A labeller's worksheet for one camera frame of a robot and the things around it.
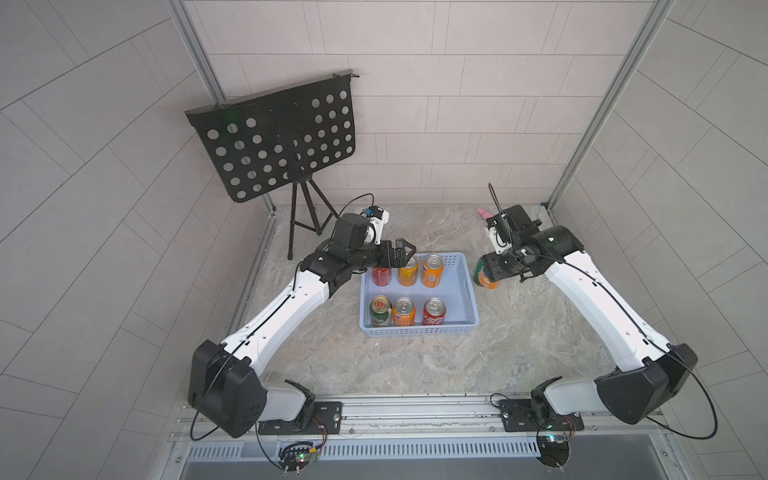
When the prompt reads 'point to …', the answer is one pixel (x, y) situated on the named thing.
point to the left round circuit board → (296, 456)
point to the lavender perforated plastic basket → (461, 312)
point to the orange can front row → (404, 312)
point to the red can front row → (434, 311)
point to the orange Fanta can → (486, 282)
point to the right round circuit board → (554, 451)
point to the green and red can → (380, 311)
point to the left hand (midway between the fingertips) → (408, 248)
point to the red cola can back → (381, 276)
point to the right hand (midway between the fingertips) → (494, 264)
